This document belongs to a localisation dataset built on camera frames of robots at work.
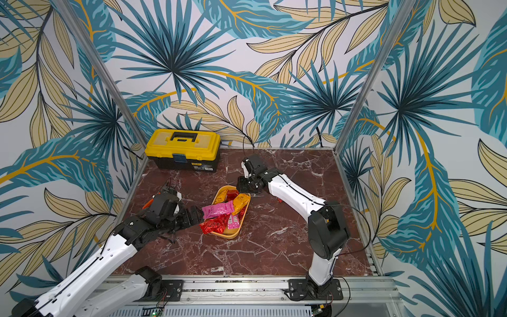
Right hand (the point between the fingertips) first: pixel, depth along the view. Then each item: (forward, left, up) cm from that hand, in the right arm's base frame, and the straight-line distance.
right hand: (239, 186), depth 87 cm
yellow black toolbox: (+18, +23, +4) cm, 30 cm away
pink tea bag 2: (-12, +3, -11) cm, 17 cm away
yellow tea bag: (-3, 0, -7) cm, 8 cm away
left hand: (-16, +17, 0) cm, 24 cm away
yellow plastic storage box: (-17, +4, -11) cm, 20 cm away
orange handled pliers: (-1, +44, -12) cm, 46 cm away
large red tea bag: (-15, +10, -6) cm, 19 cm away
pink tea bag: (-8, +10, -6) cm, 14 cm away
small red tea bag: (0, +4, -7) cm, 9 cm away
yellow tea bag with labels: (-1, +9, -8) cm, 12 cm away
